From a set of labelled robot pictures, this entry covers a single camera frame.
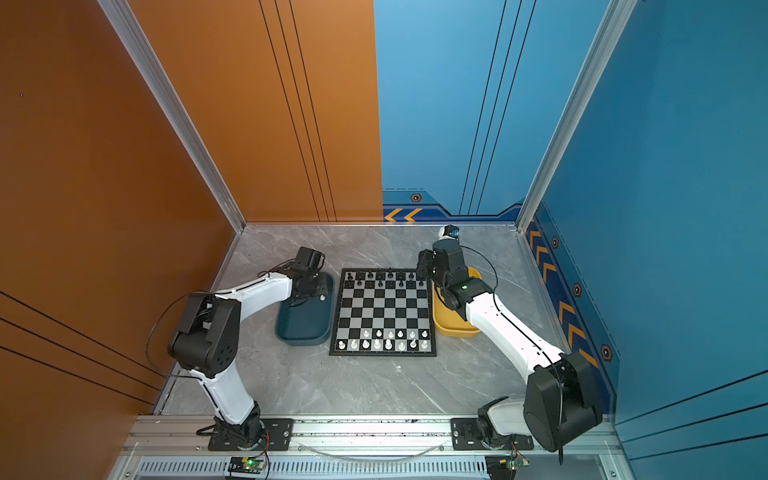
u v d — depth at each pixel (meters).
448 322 0.91
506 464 0.70
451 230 0.72
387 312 0.94
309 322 0.88
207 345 0.49
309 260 0.78
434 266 0.74
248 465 0.71
